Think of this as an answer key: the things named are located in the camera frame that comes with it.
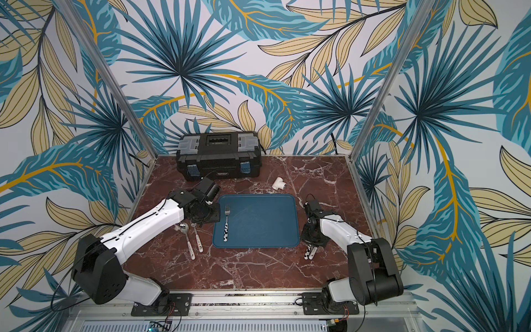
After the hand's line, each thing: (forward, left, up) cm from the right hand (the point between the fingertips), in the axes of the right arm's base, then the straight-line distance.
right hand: (310, 240), depth 89 cm
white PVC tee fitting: (+29, +12, +2) cm, 32 cm away
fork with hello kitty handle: (+1, +48, +1) cm, 48 cm away
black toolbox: (+36, +40, +16) cm, 57 cm away
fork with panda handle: (-5, 0, 0) cm, 5 cm away
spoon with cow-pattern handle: (-6, +2, 0) cm, 6 cm away
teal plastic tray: (+9, +19, +1) cm, 21 cm away
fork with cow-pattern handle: (+6, +36, +2) cm, 37 cm away
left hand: (+5, +39, +12) cm, 41 cm away
